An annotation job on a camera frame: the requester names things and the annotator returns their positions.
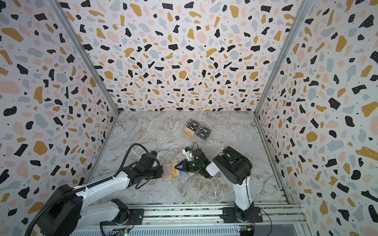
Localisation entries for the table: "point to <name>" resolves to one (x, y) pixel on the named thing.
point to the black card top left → (193, 125)
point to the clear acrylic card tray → (195, 135)
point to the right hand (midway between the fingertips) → (177, 168)
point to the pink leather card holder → (167, 173)
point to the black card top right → (203, 132)
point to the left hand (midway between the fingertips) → (168, 170)
